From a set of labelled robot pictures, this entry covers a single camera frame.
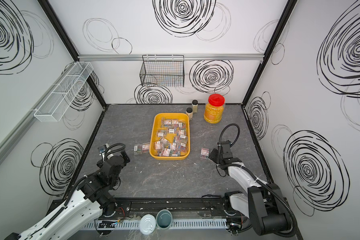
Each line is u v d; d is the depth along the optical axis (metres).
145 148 0.93
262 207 0.41
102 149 0.64
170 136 1.00
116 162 0.57
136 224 0.64
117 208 0.73
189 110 1.05
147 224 0.65
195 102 1.13
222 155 0.69
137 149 0.93
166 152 0.89
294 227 0.37
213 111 1.01
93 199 0.52
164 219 0.70
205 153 0.91
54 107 0.72
